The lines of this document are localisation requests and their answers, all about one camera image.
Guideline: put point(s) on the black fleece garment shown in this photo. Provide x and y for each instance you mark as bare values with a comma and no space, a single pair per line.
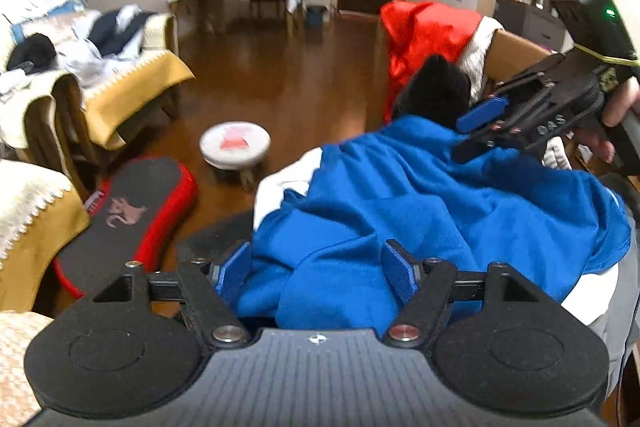
435,92

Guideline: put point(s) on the round white stool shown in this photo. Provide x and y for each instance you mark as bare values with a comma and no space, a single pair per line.
235,142

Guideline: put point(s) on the navy garment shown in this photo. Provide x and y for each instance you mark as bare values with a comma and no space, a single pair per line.
120,27

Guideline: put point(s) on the blue garment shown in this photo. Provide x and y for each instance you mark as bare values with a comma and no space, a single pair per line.
425,217

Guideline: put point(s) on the pile of light clothes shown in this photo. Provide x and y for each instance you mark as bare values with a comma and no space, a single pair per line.
65,32

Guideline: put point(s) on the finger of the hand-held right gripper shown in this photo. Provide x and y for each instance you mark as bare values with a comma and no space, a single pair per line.
482,113
490,142

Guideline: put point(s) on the white knit garment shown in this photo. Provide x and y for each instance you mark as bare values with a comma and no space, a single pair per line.
475,52

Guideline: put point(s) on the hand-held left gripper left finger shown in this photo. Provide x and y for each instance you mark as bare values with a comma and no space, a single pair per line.
232,277

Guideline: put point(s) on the black cabinet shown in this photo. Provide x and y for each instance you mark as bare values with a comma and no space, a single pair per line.
530,22

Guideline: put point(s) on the red black floor mat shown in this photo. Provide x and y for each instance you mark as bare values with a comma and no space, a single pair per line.
130,217

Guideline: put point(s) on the blue waste bin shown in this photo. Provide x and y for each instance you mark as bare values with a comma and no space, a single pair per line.
315,14

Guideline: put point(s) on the black cloth bundle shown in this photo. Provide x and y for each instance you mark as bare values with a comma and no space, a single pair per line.
32,49

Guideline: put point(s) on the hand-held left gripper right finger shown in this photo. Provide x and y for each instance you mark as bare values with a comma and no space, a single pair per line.
400,277

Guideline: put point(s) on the wooden armchair cream yellow cover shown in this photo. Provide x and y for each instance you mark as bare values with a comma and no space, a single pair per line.
125,77

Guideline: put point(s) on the person's right hand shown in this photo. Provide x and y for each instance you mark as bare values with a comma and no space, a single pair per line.
627,102

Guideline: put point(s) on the red garment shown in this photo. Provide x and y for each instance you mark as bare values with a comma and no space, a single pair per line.
425,32

